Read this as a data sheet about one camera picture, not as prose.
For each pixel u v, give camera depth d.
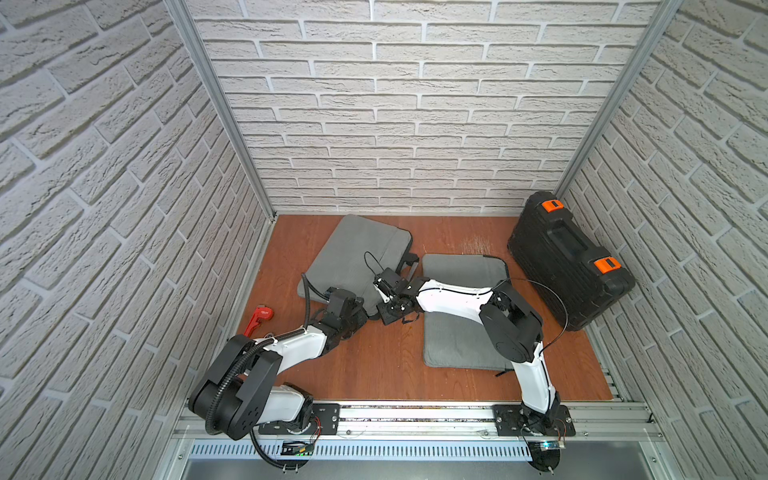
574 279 0.79
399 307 0.68
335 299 0.70
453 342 0.83
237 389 0.42
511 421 0.74
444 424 0.74
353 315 0.78
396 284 0.74
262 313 0.90
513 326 0.52
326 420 0.73
